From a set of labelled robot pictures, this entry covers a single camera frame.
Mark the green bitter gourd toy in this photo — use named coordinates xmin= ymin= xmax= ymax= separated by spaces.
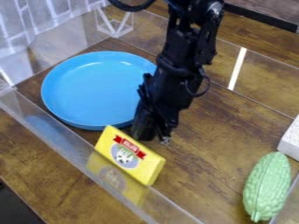
xmin=243 ymin=151 xmax=291 ymax=222

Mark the clear acrylic back wall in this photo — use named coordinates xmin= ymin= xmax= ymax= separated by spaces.
xmin=96 ymin=6 xmax=299 ymax=118

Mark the black cable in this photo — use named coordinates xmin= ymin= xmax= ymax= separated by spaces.
xmin=107 ymin=0 xmax=156 ymax=13

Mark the white foam block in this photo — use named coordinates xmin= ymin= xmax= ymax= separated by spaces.
xmin=276 ymin=115 xmax=299 ymax=162

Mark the blue round tray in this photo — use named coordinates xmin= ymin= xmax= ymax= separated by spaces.
xmin=41 ymin=51 xmax=156 ymax=130

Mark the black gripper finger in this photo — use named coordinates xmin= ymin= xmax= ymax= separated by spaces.
xmin=131 ymin=101 xmax=156 ymax=141

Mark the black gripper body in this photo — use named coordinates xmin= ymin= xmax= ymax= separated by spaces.
xmin=138 ymin=56 xmax=204 ymax=142

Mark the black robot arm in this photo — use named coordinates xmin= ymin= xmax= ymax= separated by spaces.
xmin=131 ymin=0 xmax=224 ymax=142

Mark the yellow butter block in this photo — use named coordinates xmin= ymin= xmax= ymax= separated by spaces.
xmin=95 ymin=126 xmax=166 ymax=186

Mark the clear acrylic wall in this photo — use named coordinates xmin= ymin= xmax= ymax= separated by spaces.
xmin=0 ymin=79 xmax=204 ymax=224
xmin=96 ymin=6 xmax=299 ymax=118

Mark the clear acrylic front wall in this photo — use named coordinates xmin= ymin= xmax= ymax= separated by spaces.
xmin=0 ymin=79 xmax=204 ymax=224

